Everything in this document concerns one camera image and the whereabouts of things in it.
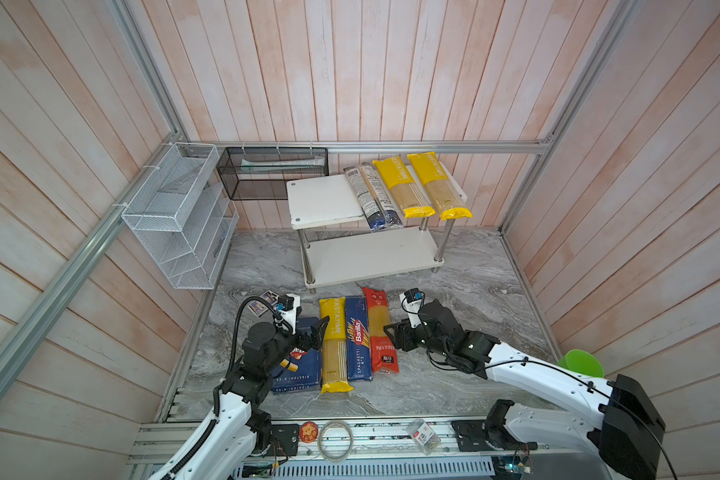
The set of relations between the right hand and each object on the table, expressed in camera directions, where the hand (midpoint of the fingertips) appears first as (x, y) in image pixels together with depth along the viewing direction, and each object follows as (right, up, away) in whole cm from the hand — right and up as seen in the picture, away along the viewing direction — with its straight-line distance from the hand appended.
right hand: (392, 325), depth 80 cm
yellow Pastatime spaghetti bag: (-16, -13, +1) cm, 21 cm away
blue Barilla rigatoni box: (-23, -13, -2) cm, 26 cm away
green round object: (+45, -7, -9) cm, 46 cm away
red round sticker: (-22, -26, -6) cm, 35 cm away
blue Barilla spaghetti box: (-9, -6, +7) cm, 13 cm away
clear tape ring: (-12, -29, -9) cm, 33 cm away
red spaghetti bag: (-2, -10, +3) cm, 10 cm away
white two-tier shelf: (-17, +25, +27) cm, 40 cm away
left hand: (-21, +2, -1) cm, 21 cm away
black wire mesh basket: (-43, +49, +24) cm, 69 cm away
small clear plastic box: (+7, -26, -9) cm, 28 cm away
